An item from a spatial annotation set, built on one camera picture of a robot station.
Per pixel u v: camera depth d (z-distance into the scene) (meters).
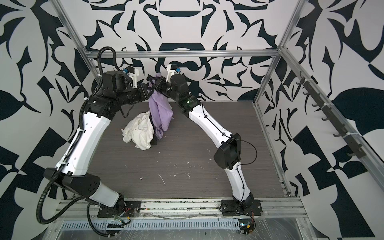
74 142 0.42
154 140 0.85
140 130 0.87
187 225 0.71
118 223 0.73
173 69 0.67
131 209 0.74
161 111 0.80
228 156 0.58
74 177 0.39
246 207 0.64
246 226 0.71
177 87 0.57
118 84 0.50
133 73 0.60
